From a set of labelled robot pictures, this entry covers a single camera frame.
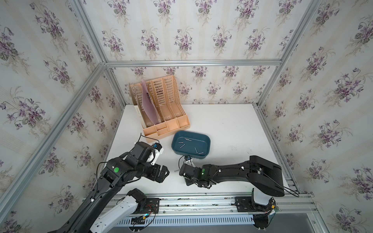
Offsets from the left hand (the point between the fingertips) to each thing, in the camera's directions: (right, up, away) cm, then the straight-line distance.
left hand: (163, 171), depth 66 cm
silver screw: (+11, +10, +33) cm, 36 cm away
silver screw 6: (+20, +2, +25) cm, 32 cm away
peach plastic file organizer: (-3, +36, +53) cm, 64 cm away
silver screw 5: (+17, +4, +27) cm, 32 cm away
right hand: (+12, -11, +17) cm, 24 cm away
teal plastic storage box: (+16, +7, +30) cm, 35 cm away
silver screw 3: (+7, +8, +32) cm, 34 cm away
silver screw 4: (+8, +6, +29) cm, 31 cm away
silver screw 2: (+11, +10, +33) cm, 36 cm away
